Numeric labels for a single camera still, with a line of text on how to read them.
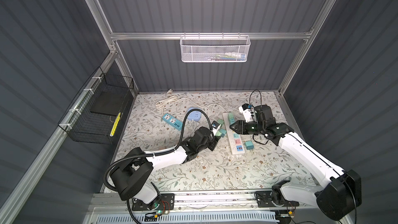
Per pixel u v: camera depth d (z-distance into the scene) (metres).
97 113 0.74
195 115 1.02
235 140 0.92
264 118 0.60
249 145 0.91
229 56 0.92
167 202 0.72
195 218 0.77
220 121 1.03
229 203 0.74
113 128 0.68
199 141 0.64
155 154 0.48
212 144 0.75
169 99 1.13
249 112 0.71
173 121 1.00
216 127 0.73
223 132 0.96
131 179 0.44
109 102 0.75
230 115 0.99
